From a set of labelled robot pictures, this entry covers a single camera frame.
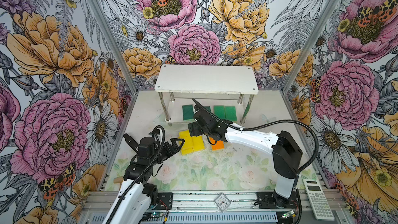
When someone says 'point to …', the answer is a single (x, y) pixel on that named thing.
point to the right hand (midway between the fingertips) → (196, 129)
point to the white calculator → (322, 207)
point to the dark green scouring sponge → (208, 108)
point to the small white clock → (222, 202)
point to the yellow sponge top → (187, 147)
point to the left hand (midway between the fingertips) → (179, 148)
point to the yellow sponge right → (198, 143)
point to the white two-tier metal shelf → (203, 79)
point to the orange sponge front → (219, 145)
